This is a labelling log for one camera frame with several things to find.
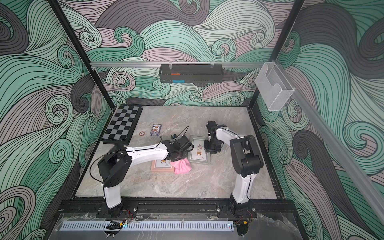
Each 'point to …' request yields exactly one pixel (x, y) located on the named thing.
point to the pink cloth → (181, 166)
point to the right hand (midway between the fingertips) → (210, 152)
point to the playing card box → (155, 129)
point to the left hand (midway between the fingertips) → (185, 152)
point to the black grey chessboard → (122, 124)
